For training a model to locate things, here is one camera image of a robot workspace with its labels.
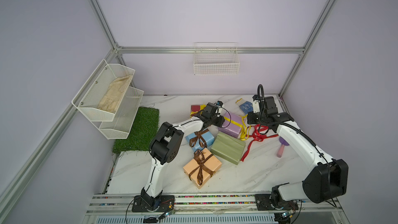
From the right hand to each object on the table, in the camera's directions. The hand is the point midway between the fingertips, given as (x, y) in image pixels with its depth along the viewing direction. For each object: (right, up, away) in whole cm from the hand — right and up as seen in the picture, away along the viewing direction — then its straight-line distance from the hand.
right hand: (250, 118), depth 85 cm
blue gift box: (-24, -11, +4) cm, 27 cm away
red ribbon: (+9, -12, +13) cm, 20 cm away
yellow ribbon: (-1, -8, +8) cm, 11 cm away
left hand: (-14, -2, +12) cm, 19 cm away
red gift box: (-32, +5, +19) cm, 37 cm away
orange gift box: (-21, -24, -4) cm, 32 cm away
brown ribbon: (-27, -13, +1) cm, 31 cm away
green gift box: (-12, -17, +1) cm, 21 cm away
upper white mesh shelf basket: (-80, +12, -7) cm, 81 cm away
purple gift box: (-8, -5, +10) cm, 14 cm away
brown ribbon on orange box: (-29, -21, -3) cm, 36 cm away
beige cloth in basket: (-73, +13, -5) cm, 75 cm away
